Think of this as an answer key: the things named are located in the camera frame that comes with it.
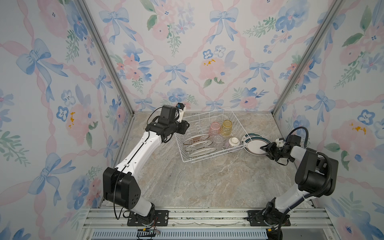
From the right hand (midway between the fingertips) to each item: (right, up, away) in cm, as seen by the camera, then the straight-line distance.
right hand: (262, 148), depth 95 cm
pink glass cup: (-30, +12, +3) cm, 33 cm away
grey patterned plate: (-41, +2, -3) cm, 41 cm away
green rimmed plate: (-4, +1, +6) cm, 7 cm away
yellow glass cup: (-22, +13, +3) cm, 26 cm away
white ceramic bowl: (-18, +4, 0) cm, 19 cm away
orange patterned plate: (-42, +5, +3) cm, 43 cm away
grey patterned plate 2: (-38, 0, -15) cm, 41 cm away
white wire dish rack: (-40, +15, +14) cm, 45 cm away
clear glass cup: (-29, +5, -5) cm, 30 cm away
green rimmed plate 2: (-5, +8, +9) cm, 13 cm away
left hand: (-48, +16, -14) cm, 53 cm away
